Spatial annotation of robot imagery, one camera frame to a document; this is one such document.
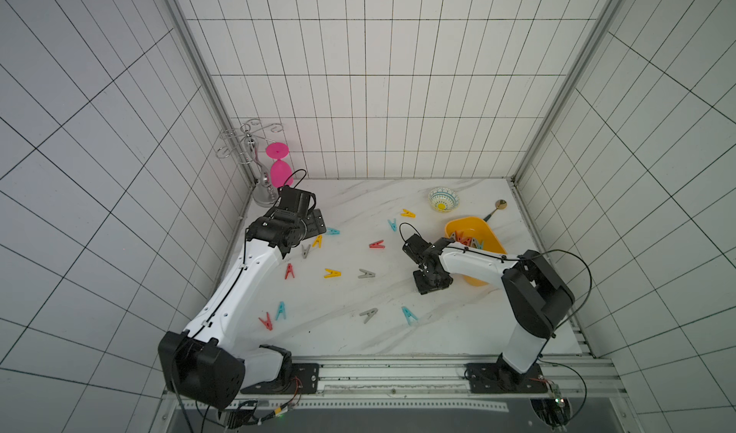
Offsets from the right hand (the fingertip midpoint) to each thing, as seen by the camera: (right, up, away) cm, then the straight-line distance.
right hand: (420, 287), depth 90 cm
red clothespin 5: (+19, +14, +9) cm, 25 cm away
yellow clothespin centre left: (-29, +4, +2) cm, 29 cm away
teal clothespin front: (-5, -6, -7) cm, 10 cm away
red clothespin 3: (-47, -8, -8) cm, 48 cm away
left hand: (-36, +20, -11) cm, 42 cm away
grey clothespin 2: (-17, +4, +2) cm, 18 cm away
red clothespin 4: (+17, +13, +10) cm, 24 cm away
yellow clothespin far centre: (-1, +23, +19) cm, 30 cm away
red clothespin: (-14, +13, +10) cm, 21 cm away
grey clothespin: (-39, +11, +7) cm, 41 cm away
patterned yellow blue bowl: (+13, +29, +20) cm, 37 cm away
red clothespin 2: (-44, +5, +3) cm, 44 cm away
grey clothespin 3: (+14, +16, +10) cm, 23 cm away
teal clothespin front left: (-43, -5, -5) cm, 44 cm away
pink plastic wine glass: (-48, +39, +7) cm, 62 cm away
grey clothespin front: (-16, -6, -7) cm, 18 cm away
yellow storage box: (+23, +18, +10) cm, 31 cm away
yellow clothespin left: (-35, +14, +10) cm, 39 cm away
